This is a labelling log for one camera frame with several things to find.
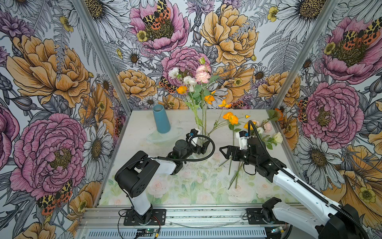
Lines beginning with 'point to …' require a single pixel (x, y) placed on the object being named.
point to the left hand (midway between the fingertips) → (203, 139)
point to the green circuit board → (144, 232)
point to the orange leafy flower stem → (273, 115)
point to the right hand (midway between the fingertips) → (225, 153)
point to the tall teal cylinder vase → (162, 121)
